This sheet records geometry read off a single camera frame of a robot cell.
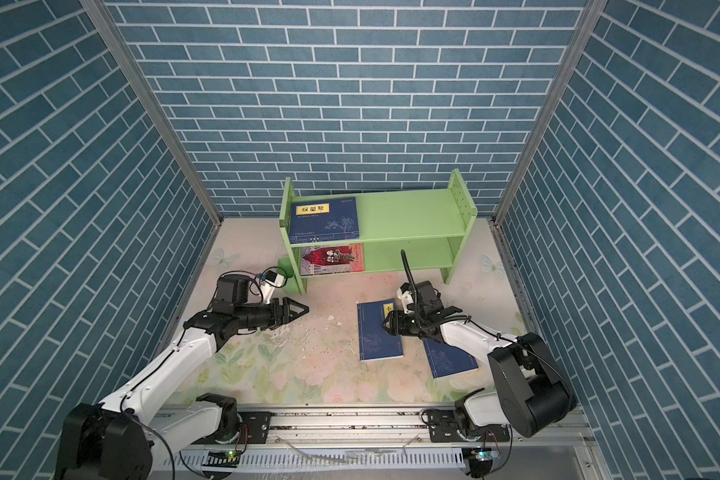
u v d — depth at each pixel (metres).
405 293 0.83
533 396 0.42
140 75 0.81
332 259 0.92
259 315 0.71
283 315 0.71
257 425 0.74
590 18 0.72
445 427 0.74
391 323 0.80
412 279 0.71
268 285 0.76
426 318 0.69
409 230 1.10
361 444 0.73
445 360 0.85
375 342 0.88
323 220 0.81
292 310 0.76
